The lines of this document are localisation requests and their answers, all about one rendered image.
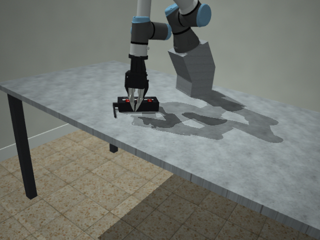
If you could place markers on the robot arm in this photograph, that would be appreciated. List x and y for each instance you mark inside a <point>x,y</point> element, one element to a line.
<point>181,16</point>

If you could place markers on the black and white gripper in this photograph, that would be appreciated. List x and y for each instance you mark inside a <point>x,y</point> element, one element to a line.
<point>137,79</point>

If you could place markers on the black power strip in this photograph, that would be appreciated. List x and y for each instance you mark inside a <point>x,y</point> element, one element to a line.
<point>148,104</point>

